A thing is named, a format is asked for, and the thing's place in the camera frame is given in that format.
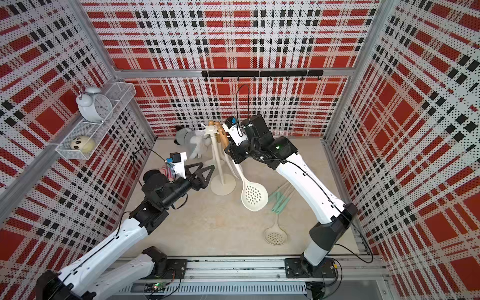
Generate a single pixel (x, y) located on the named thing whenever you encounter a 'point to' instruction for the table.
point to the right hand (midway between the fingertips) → (232, 149)
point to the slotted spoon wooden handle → (254, 197)
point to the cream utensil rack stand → (222, 184)
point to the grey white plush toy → (185, 135)
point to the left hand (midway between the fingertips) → (212, 165)
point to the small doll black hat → (155, 179)
